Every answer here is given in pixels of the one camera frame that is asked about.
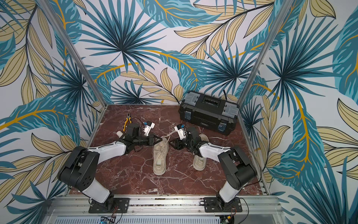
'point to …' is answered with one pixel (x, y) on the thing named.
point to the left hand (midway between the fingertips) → (161, 140)
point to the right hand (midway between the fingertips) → (171, 141)
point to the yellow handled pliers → (128, 118)
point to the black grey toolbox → (212, 113)
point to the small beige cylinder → (119, 134)
